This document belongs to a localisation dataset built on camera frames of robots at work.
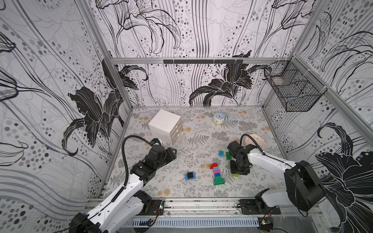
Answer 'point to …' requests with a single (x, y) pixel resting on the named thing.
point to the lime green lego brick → (236, 175)
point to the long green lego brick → (219, 181)
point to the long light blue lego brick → (186, 176)
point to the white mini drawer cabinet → (166, 126)
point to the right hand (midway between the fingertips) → (235, 170)
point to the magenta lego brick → (216, 171)
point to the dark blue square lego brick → (217, 174)
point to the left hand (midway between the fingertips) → (175, 155)
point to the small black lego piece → (190, 174)
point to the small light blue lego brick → (216, 168)
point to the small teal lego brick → (221, 153)
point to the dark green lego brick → (228, 156)
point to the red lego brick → (213, 165)
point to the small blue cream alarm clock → (219, 118)
